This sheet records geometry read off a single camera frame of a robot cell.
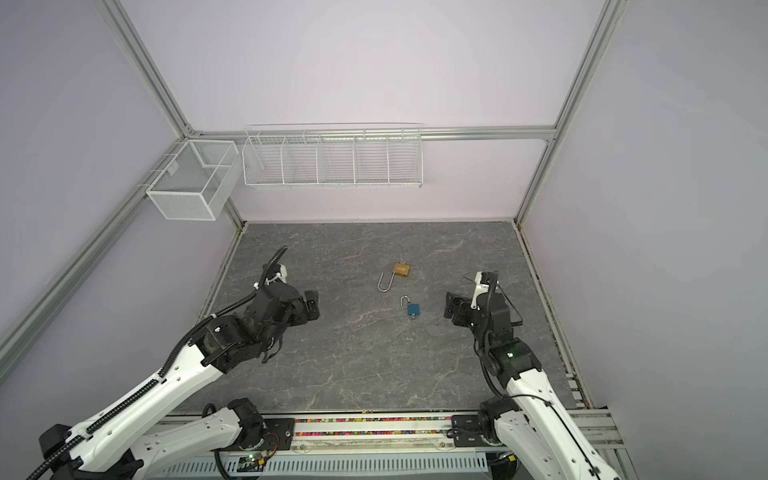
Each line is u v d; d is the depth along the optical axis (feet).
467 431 2.42
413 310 3.16
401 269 3.45
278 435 2.42
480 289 2.27
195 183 3.15
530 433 1.91
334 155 3.24
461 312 2.27
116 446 1.32
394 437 2.43
